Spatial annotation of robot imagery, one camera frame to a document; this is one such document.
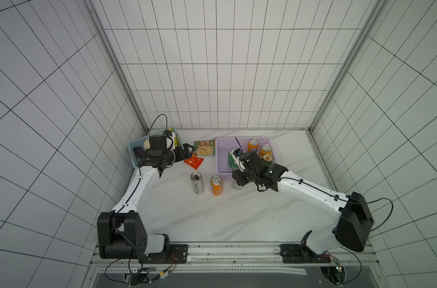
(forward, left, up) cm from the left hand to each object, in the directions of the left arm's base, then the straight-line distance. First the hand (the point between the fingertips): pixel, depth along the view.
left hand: (185, 153), depth 84 cm
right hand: (-9, -22, -4) cm, 24 cm away
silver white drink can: (-11, -6, -5) cm, 13 cm away
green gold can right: (+3, -42, -8) cm, 43 cm away
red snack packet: (+7, -2, -17) cm, 19 cm away
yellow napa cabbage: (+17, +9, -10) cm, 22 cm away
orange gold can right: (+9, -42, -7) cm, 43 cm away
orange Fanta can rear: (+12, -35, -8) cm, 38 cm away
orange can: (-12, -16, -9) cm, 22 cm away
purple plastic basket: (+18, -18, -17) cm, 31 cm away
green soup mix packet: (+18, -7, -18) cm, 27 cm away
